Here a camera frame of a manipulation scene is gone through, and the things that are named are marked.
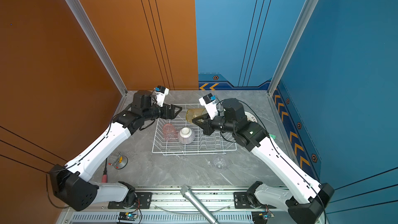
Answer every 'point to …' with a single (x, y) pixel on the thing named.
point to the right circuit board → (259, 217)
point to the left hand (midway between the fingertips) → (176, 105)
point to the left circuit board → (128, 216)
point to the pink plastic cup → (169, 131)
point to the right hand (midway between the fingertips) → (193, 120)
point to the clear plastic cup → (219, 163)
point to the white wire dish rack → (178, 136)
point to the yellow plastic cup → (193, 113)
